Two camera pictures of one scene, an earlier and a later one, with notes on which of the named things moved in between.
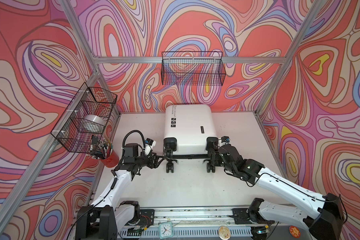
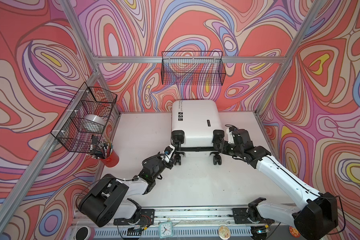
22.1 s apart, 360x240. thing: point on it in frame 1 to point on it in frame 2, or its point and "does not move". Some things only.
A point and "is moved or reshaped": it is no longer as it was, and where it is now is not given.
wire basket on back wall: x=192 y=68 does not move
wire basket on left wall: x=90 y=113 does not move
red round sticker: x=294 y=231 does not move
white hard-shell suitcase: x=189 y=135 is moved or reshaped
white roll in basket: x=94 y=123 does not move
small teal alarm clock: x=165 y=230 does not move
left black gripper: x=154 y=164 to x=170 y=164
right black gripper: x=214 y=156 to x=223 y=144
